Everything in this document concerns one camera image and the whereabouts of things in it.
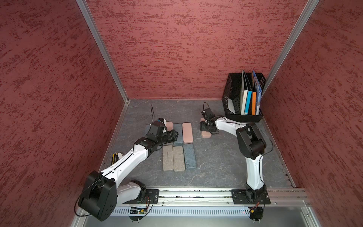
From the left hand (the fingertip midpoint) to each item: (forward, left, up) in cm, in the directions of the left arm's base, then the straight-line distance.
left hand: (173, 137), depth 84 cm
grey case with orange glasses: (-9, +3, -9) cm, 13 cm away
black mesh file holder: (+45, -47, -8) cm, 66 cm away
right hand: (+13, -22, -12) cm, 29 cm away
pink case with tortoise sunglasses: (+16, +4, -11) cm, 19 cm away
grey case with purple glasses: (-8, -10, -9) cm, 16 cm away
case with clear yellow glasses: (+14, -2, -10) cm, 17 cm away
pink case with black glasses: (+9, -9, -10) cm, 16 cm away
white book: (+24, -46, +12) cm, 53 cm away
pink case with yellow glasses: (+7, -21, -6) cm, 23 cm away
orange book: (+23, -52, +12) cm, 58 cm away
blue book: (+23, -53, +17) cm, 60 cm away
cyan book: (+23, -50, +8) cm, 55 cm away
